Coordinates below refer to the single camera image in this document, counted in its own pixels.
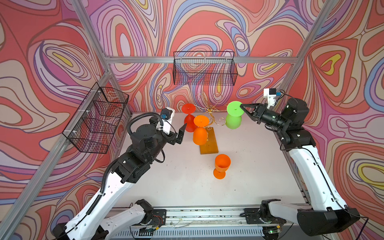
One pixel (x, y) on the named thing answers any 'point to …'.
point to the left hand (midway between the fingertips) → (175, 118)
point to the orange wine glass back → (222, 162)
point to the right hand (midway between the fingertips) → (240, 110)
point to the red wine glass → (189, 109)
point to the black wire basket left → (94, 124)
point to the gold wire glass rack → (211, 146)
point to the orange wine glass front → (200, 135)
